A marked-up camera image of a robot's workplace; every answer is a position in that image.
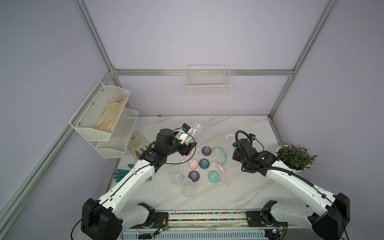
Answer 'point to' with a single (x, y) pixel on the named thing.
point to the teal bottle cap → (213, 177)
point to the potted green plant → (296, 157)
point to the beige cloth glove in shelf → (107, 119)
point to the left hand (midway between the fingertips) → (188, 140)
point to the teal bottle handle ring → (222, 152)
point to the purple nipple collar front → (194, 175)
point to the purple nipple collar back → (206, 151)
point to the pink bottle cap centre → (193, 164)
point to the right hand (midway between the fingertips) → (239, 154)
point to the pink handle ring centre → (222, 168)
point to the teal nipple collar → (204, 163)
